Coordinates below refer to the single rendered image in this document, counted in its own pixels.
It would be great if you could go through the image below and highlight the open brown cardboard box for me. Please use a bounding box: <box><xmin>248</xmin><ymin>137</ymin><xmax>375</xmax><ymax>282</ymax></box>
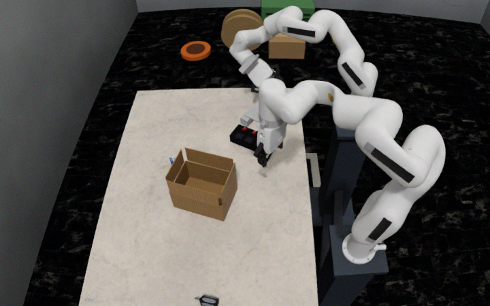
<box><xmin>165</xmin><ymin>148</ymin><xmax>238</xmax><ymax>221</ymax></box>

